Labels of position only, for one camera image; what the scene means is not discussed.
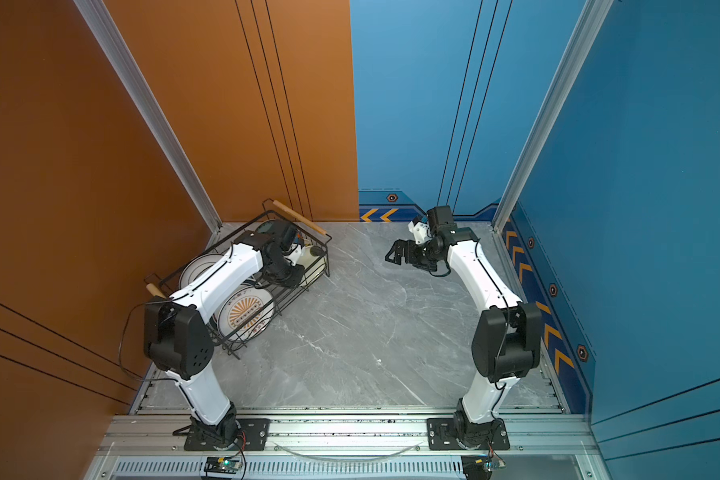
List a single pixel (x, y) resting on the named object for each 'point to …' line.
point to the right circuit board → (480, 466)
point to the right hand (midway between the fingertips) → (399, 259)
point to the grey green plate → (265, 226)
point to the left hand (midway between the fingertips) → (296, 281)
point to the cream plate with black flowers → (310, 254)
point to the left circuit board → (225, 465)
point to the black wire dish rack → (291, 250)
